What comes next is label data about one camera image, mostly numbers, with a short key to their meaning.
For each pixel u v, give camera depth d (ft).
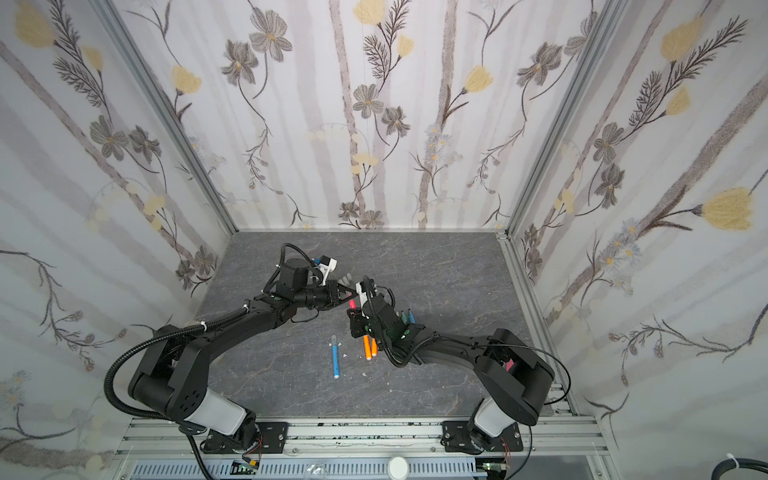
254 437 2.34
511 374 1.46
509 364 1.63
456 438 2.41
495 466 2.33
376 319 2.03
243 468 2.37
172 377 1.45
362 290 2.46
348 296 2.69
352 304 2.69
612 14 2.23
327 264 2.68
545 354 1.43
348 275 3.48
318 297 2.45
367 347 2.90
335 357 2.87
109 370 1.37
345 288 2.66
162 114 2.76
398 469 2.05
